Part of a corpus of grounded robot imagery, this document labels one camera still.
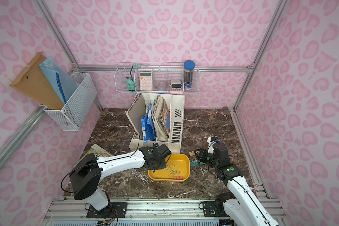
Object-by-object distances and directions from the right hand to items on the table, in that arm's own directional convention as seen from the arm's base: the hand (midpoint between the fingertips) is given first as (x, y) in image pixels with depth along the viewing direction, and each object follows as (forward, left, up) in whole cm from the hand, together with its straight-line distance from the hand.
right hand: (195, 150), depth 79 cm
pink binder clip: (-11, +10, -12) cm, 19 cm away
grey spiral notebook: (+22, +36, +9) cm, 43 cm away
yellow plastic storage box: (-3, +11, -14) cm, 18 cm away
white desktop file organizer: (+31, +12, +6) cm, 34 cm away
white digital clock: (+36, +11, +18) cm, 42 cm away
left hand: (-3, +19, -9) cm, 22 cm away
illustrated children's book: (+5, +63, -13) cm, 65 cm away
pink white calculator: (+43, +32, +16) cm, 56 cm away
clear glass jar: (+40, +21, +13) cm, 48 cm away
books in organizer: (+18, +20, +7) cm, 28 cm away
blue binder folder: (+13, +28, +6) cm, 31 cm away
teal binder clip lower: (-2, -1, -13) cm, 13 cm away
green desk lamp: (+38, +41, +20) cm, 59 cm away
